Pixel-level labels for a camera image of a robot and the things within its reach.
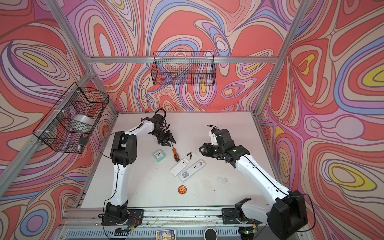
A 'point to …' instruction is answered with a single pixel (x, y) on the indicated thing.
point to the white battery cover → (197, 152)
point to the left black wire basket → (67, 127)
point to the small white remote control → (177, 168)
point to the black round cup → (210, 234)
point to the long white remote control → (192, 170)
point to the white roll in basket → (84, 119)
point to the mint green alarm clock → (159, 155)
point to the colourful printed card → (168, 234)
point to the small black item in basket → (82, 140)
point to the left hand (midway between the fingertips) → (175, 141)
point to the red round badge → (182, 189)
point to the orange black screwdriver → (176, 156)
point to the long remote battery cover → (222, 180)
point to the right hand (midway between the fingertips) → (203, 153)
